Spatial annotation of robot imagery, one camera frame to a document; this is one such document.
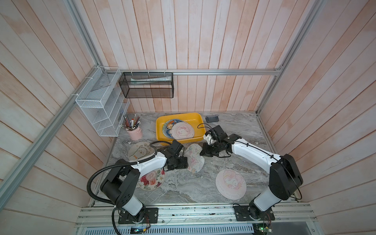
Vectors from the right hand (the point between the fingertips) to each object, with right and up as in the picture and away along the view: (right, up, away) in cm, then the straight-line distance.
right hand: (199, 153), depth 85 cm
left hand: (-10, -9, +2) cm, 14 cm away
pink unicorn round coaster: (-11, +13, +22) cm, 28 cm away
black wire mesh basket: (-36, +47, +20) cm, 62 cm away
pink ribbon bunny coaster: (-2, -4, 0) cm, 5 cm away
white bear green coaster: (-39, 0, +13) cm, 41 cm away
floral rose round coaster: (-28, -16, 0) cm, 33 cm away
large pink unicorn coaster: (+18, -18, -1) cm, 26 cm away
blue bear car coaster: (-22, +16, +24) cm, 36 cm away
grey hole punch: (+14, +23, +33) cm, 42 cm away
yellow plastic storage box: (0, +22, +29) cm, 36 cm away
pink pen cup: (-42, +15, +6) cm, 45 cm away
